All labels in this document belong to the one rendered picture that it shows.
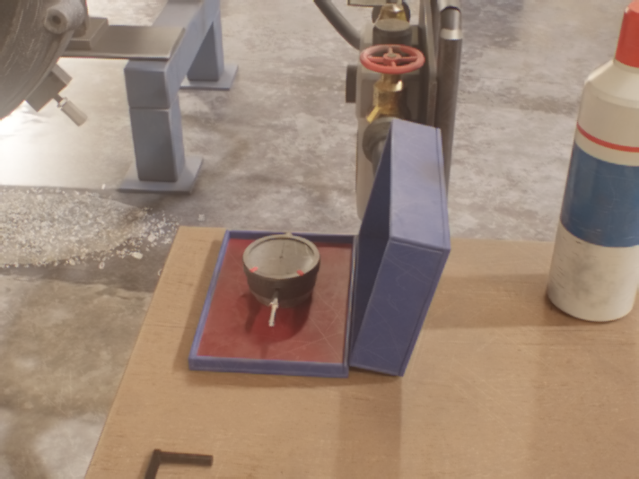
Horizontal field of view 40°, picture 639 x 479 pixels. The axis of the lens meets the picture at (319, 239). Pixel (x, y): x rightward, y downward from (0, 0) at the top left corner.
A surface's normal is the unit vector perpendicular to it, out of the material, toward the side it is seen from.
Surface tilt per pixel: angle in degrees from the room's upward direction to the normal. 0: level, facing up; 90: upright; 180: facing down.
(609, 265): 90
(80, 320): 0
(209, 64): 90
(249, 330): 0
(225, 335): 0
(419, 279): 90
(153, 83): 90
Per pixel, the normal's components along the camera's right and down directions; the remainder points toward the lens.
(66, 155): 0.00, -0.83
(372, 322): -0.07, 0.56
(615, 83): -0.55, -0.40
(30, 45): 0.46, 0.72
